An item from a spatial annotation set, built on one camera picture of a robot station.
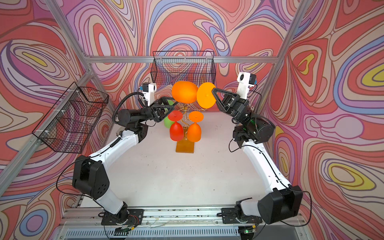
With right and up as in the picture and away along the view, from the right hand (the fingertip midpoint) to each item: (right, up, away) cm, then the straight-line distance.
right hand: (210, 98), depth 44 cm
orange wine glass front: (-5, -11, +35) cm, 37 cm away
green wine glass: (-21, -6, +47) cm, 51 cm away
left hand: (-11, -2, +14) cm, 18 cm away
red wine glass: (-14, -11, +36) cm, 40 cm away
